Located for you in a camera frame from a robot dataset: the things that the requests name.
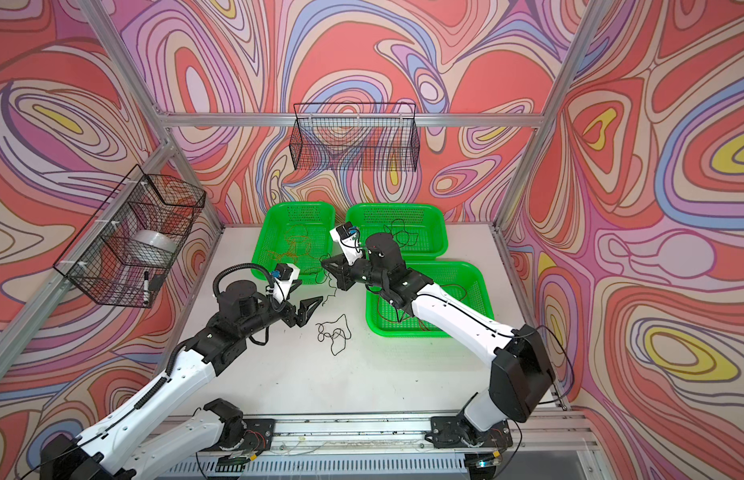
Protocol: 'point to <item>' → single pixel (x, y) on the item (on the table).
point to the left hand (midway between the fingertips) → (312, 288)
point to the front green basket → (463, 279)
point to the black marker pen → (146, 295)
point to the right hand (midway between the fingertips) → (326, 268)
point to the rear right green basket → (420, 229)
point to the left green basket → (317, 217)
